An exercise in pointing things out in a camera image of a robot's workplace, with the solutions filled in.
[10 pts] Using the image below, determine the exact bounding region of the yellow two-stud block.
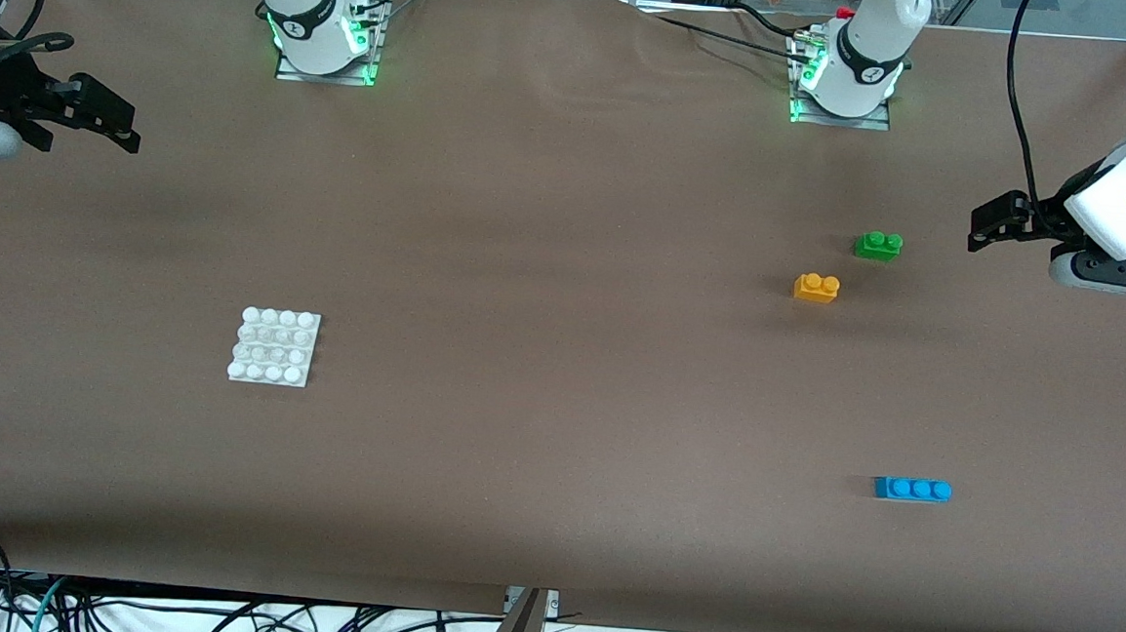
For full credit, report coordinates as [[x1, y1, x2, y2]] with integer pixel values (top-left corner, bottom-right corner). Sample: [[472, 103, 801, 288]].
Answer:
[[792, 272, 841, 304]]

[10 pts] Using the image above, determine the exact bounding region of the white studded base plate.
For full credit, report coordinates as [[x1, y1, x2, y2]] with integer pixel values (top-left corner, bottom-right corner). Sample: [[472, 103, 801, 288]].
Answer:
[[226, 305, 323, 389]]

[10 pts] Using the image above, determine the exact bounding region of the green two-stud block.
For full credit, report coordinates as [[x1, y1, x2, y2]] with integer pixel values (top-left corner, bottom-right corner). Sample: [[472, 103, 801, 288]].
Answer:
[[853, 230, 905, 263]]

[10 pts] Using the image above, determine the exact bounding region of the blue three-stud block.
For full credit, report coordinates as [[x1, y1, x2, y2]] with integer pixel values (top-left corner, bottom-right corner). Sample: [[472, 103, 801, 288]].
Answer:
[[872, 475, 953, 504]]

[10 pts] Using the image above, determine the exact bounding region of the brown table cover sheet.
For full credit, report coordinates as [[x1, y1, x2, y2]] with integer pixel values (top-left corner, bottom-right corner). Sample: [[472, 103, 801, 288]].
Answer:
[[0, 0, 1126, 632]]

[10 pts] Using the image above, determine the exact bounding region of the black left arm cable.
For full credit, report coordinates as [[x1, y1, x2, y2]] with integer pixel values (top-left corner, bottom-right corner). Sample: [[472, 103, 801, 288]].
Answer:
[[997, 0, 1051, 204]]

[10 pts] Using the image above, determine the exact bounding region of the black cable on table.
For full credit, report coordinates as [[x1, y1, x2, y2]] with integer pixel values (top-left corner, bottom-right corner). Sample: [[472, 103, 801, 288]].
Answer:
[[732, 2, 818, 39], [628, 8, 812, 55]]

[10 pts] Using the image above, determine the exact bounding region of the teal floor cable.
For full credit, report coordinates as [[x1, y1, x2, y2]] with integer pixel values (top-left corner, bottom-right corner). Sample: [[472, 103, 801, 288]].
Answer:
[[25, 573, 71, 632]]

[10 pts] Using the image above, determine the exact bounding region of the small metal table bracket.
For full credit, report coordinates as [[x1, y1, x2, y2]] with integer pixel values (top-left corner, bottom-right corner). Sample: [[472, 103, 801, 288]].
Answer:
[[503, 585, 563, 618]]

